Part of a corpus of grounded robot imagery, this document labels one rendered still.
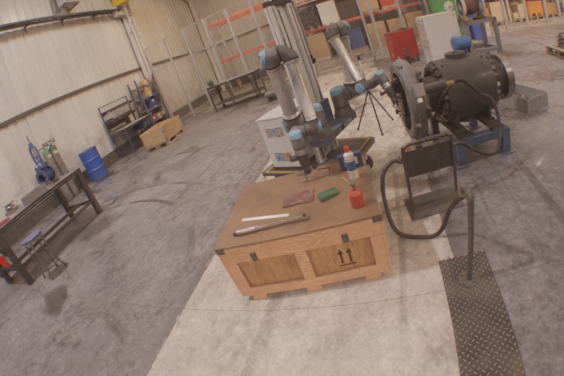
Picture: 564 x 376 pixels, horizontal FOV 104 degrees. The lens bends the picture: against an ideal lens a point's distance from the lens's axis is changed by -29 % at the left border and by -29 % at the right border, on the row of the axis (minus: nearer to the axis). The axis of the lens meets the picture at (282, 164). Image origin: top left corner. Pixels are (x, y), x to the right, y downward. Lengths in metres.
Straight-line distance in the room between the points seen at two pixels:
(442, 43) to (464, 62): 3.80
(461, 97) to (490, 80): 0.32
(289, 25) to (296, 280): 2.03
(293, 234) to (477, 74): 2.06
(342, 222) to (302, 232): 0.22
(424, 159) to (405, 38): 6.23
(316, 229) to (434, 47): 5.48
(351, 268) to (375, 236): 0.28
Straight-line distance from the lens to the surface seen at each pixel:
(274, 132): 2.76
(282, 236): 1.72
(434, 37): 6.65
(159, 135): 8.65
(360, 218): 1.65
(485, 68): 2.94
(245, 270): 1.96
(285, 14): 2.78
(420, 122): 2.64
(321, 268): 1.89
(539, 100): 4.12
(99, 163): 9.06
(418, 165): 2.22
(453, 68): 2.85
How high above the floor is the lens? 1.42
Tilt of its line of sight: 21 degrees down
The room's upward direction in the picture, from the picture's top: 21 degrees counter-clockwise
